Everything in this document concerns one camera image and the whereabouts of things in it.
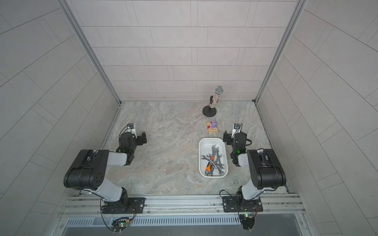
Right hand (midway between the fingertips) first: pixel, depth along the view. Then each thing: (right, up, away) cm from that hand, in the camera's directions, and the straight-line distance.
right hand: (233, 129), depth 95 cm
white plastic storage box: (-18, -10, -2) cm, 21 cm away
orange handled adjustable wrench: (-12, -12, -4) cm, 17 cm away
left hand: (-61, -1, +1) cm, 61 cm away
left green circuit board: (-59, -40, -29) cm, 77 cm away
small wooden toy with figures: (-13, +1, +4) cm, 14 cm away
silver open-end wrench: (-10, -16, -8) cm, 21 cm away
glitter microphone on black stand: (-13, +12, +16) cm, 24 cm away
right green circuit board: (0, -39, -27) cm, 48 cm away
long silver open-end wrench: (-13, -20, -12) cm, 27 cm away
